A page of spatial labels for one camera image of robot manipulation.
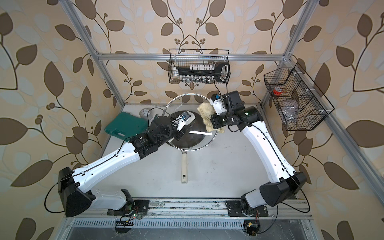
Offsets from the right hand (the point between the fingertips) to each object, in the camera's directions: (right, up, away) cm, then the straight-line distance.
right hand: (212, 119), depth 73 cm
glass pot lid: (-22, +14, +50) cm, 57 cm away
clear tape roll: (-49, +5, +41) cm, 64 cm away
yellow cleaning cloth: (-3, +4, -3) cm, 6 cm away
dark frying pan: (-8, -9, 0) cm, 12 cm away
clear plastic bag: (+38, +3, -1) cm, 38 cm away
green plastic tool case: (-57, -4, +30) cm, 64 cm away
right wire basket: (+45, +7, 0) cm, 45 cm away
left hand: (-14, +1, -2) cm, 14 cm away
